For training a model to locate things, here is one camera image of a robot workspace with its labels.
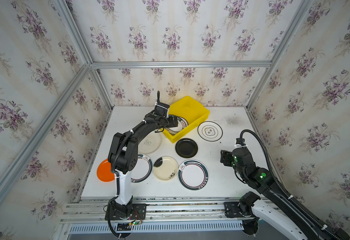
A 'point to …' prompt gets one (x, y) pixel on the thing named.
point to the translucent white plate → (149, 144)
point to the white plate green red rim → (193, 174)
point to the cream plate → (165, 168)
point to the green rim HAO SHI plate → (182, 123)
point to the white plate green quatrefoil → (210, 131)
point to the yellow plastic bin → (194, 112)
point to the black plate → (186, 148)
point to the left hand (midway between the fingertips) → (171, 121)
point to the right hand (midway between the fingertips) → (225, 153)
